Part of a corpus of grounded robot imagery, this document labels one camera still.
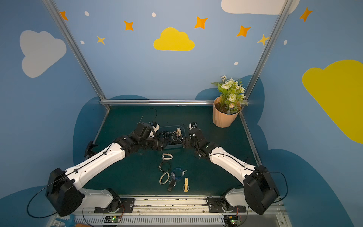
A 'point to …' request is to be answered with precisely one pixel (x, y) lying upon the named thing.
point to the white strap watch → (168, 154)
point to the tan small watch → (178, 131)
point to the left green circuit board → (112, 219)
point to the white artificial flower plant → (232, 94)
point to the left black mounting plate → (127, 205)
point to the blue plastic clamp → (70, 222)
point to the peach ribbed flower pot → (220, 118)
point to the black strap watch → (172, 183)
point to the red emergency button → (89, 152)
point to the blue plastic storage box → (171, 128)
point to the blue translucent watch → (177, 173)
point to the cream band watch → (160, 179)
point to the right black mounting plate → (215, 205)
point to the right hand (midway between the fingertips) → (191, 136)
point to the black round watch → (164, 166)
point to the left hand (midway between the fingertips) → (164, 142)
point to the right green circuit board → (231, 221)
